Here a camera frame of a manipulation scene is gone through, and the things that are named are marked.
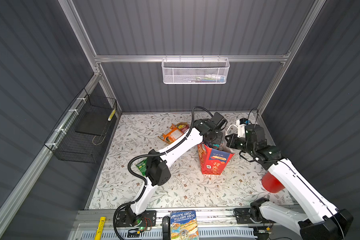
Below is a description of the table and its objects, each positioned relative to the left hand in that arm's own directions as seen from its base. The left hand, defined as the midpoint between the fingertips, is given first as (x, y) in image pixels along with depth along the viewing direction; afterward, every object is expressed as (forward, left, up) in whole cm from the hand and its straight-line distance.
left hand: (217, 138), depth 83 cm
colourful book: (-38, +21, -16) cm, 46 cm away
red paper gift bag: (-12, +4, -3) cm, 14 cm away
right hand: (-5, -3, +7) cm, 8 cm away
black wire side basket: (-1, +70, +9) cm, 71 cm away
